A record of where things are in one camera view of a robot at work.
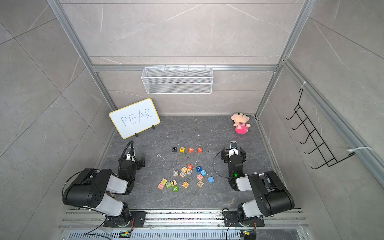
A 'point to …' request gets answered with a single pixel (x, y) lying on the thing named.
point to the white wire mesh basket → (163, 80)
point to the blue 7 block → (198, 169)
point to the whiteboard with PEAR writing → (135, 118)
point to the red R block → (200, 150)
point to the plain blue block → (211, 179)
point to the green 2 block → (175, 188)
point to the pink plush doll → (240, 120)
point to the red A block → (191, 150)
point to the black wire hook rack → (329, 159)
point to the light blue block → (203, 172)
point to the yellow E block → (182, 149)
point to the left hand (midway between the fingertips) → (135, 153)
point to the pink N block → (160, 186)
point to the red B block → (189, 166)
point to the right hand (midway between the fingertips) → (234, 147)
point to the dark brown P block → (174, 149)
